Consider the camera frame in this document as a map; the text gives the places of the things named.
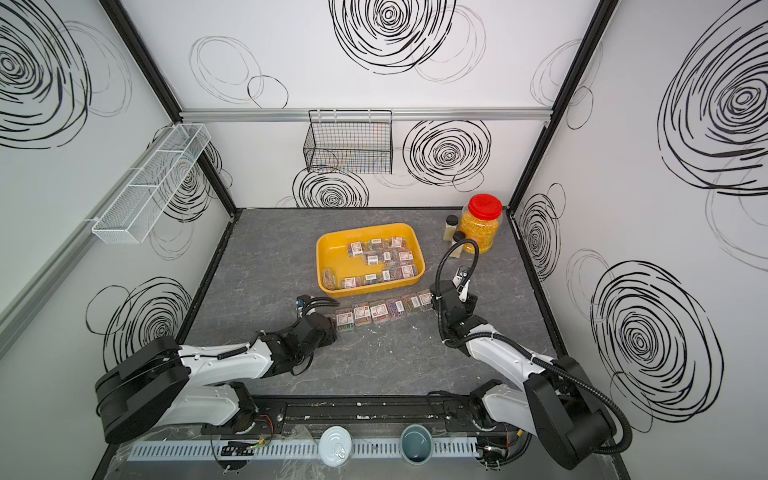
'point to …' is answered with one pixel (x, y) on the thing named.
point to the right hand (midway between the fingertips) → (453, 290)
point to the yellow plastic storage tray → (332, 254)
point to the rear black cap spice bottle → (450, 227)
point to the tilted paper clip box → (329, 279)
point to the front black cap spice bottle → (457, 237)
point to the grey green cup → (416, 444)
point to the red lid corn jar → (479, 221)
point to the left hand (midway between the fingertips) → (333, 326)
